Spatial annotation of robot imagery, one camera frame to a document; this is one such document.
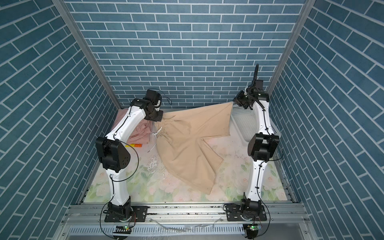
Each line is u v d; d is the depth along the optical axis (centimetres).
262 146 57
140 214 74
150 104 67
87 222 72
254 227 71
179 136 102
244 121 102
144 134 99
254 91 74
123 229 72
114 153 52
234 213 74
